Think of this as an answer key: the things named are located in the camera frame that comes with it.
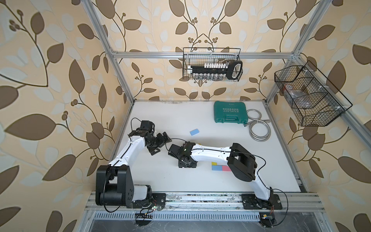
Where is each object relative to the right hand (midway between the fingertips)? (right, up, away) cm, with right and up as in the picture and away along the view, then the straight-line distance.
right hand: (184, 164), depth 88 cm
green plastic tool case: (+31, +33, +20) cm, 50 cm away
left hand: (-12, +14, -2) cm, 19 cm away
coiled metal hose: (+53, +20, +15) cm, 59 cm away
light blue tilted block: (+6, +18, +15) cm, 24 cm away
